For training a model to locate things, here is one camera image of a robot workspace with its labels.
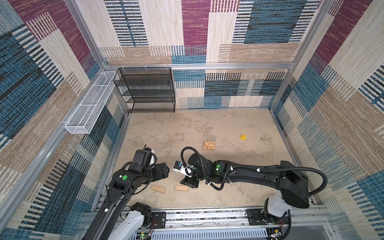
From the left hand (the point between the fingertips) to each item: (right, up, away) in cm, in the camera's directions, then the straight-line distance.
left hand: (163, 169), depth 73 cm
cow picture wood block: (+25, +9, +24) cm, 35 cm away
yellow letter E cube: (+48, +13, +29) cm, 58 cm away
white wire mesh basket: (-37, +24, -2) cm, 44 cm away
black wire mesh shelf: (-19, +46, +36) cm, 62 cm away
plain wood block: (+24, +7, +24) cm, 35 cm away
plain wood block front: (+8, -12, +8) cm, 17 cm away
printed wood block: (-4, -13, +10) cm, 17 cm away
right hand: (+10, -6, +4) cm, 12 cm away
